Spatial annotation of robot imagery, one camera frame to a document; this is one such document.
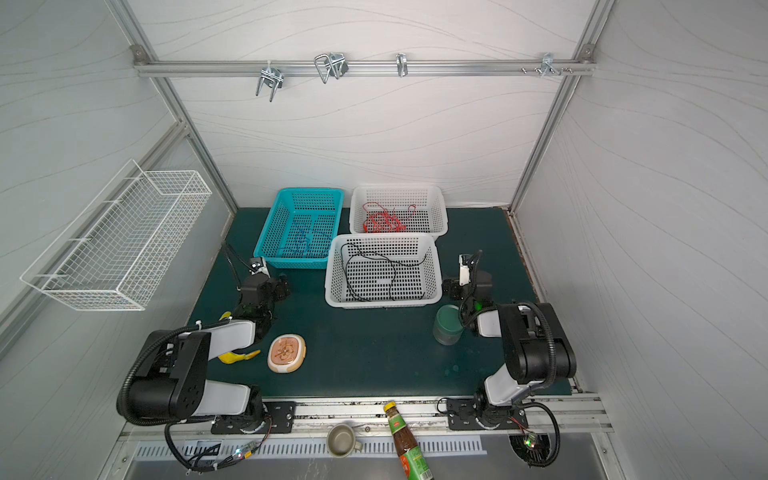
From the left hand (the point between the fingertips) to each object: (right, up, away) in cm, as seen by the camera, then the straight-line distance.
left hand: (274, 271), depth 93 cm
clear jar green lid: (+53, -13, -14) cm, 56 cm away
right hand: (+61, +1, +3) cm, 61 cm away
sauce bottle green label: (+42, -38, -28) cm, 63 cm away
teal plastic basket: (+1, +15, +22) cm, 26 cm away
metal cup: (+25, -38, -23) cm, 51 cm away
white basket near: (+34, -1, +9) cm, 35 cm away
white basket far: (+40, +22, +26) cm, 52 cm away
